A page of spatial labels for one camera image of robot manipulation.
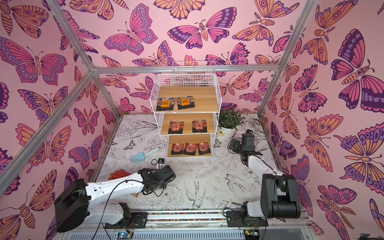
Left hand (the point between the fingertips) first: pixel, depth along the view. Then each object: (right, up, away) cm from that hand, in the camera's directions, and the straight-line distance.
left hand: (163, 179), depth 84 cm
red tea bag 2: (+20, +30, -4) cm, 36 cm away
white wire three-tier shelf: (+19, +61, +11) cm, 65 cm away
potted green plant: (+39, +34, +8) cm, 52 cm away
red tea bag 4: (+14, +15, +14) cm, 25 cm away
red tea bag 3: (+6, +15, +15) cm, 22 cm away
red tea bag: (+8, +30, -4) cm, 31 cm away
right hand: (+43, +19, +8) cm, 48 cm away
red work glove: (-27, +2, +6) cm, 28 cm away
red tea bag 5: (+23, +16, +15) cm, 32 cm away
